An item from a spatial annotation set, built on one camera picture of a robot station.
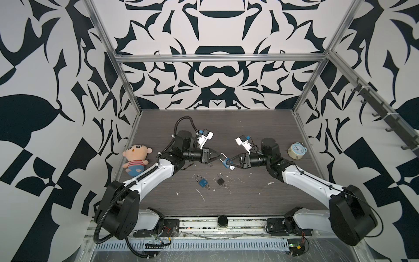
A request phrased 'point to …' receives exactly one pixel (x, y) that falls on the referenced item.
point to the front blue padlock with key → (202, 182)
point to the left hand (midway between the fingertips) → (223, 154)
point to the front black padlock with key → (220, 180)
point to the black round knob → (222, 221)
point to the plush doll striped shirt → (136, 155)
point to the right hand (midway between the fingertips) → (229, 164)
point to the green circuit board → (295, 246)
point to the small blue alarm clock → (297, 150)
